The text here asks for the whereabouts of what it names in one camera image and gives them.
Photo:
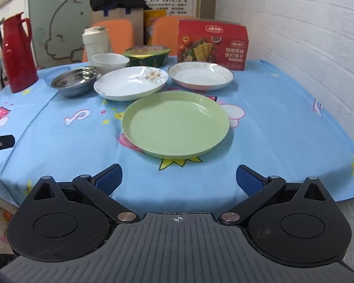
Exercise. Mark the green plastic plate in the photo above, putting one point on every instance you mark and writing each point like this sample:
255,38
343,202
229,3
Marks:
177,123

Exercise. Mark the white floral plate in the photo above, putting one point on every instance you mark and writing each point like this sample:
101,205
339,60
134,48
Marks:
126,84

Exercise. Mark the brown paper bag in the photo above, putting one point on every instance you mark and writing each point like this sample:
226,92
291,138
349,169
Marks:
118,14

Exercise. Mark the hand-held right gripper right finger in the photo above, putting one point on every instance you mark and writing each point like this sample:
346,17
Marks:
249,182

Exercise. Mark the black cloth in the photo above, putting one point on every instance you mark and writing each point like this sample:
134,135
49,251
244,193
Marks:
118,0

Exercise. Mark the white tumbler with lid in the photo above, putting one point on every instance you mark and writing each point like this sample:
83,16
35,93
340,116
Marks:
96,44

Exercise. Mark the blue plastic bowl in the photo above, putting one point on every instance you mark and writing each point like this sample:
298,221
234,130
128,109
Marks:
47,78

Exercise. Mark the blue printed tablecloth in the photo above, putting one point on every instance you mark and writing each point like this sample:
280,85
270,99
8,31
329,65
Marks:
62,141

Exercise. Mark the white gold-rimmed plate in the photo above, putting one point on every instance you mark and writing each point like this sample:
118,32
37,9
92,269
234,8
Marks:
200,78

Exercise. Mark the yellow snack bag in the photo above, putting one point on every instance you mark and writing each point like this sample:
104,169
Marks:
150,20

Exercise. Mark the glass door with rabbit drawing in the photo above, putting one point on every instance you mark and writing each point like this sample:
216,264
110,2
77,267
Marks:
59,20

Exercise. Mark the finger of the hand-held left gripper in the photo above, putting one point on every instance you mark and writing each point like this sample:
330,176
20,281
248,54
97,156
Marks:
1,143

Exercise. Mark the red thermos jug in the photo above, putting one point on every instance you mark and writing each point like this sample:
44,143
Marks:
19,59

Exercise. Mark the orange chair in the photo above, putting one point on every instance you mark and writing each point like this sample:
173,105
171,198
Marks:
121,35
165,32

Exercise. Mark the red cracker box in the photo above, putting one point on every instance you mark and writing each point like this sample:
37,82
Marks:
212,47

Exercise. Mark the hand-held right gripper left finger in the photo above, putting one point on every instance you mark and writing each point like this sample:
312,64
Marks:
109,179

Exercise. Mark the stainless steel bowl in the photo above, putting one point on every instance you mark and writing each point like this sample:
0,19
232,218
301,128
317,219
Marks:
73,79

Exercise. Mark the white bowl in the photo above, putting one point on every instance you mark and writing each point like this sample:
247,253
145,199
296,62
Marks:
110,60

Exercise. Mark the green instant noodle bowl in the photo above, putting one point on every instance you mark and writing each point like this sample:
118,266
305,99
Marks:
146,56

